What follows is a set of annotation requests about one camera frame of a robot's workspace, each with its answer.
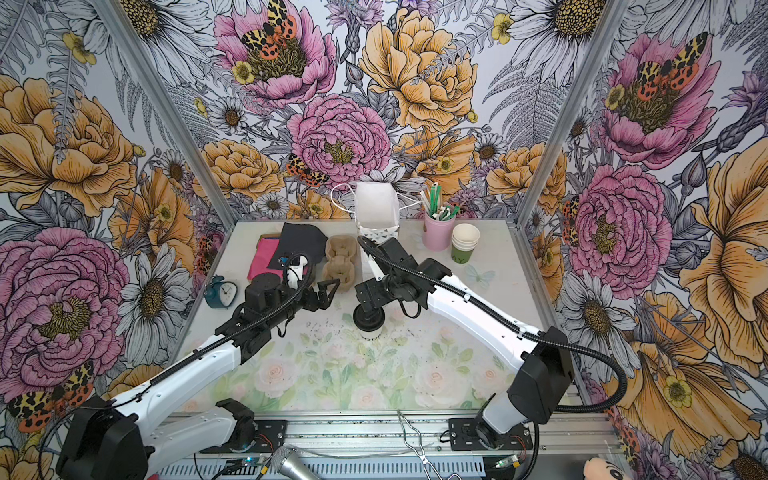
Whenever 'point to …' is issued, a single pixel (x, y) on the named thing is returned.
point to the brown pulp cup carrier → (341, 253)
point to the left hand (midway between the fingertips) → (327, 287)
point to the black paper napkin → (300, 238)
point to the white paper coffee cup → (371, 335)
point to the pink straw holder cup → (438, 234)
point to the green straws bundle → (433, 203)
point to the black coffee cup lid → (368, 321)
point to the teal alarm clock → (219, 293)
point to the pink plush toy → (608, 466)
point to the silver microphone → (293, 466)
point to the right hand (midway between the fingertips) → (377, 298)
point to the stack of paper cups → (464, 240)
